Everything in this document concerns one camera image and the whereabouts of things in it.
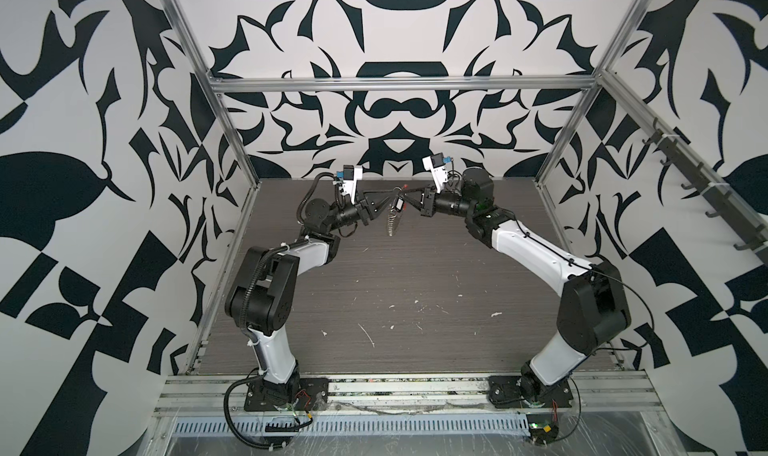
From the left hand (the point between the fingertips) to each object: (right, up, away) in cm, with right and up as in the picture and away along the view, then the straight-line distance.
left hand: (395, 189), depth 75 cm
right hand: (+2, -1, +1) cm, 2 cm away
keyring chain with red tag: (+1, -4, +3) cm, 5 cm away
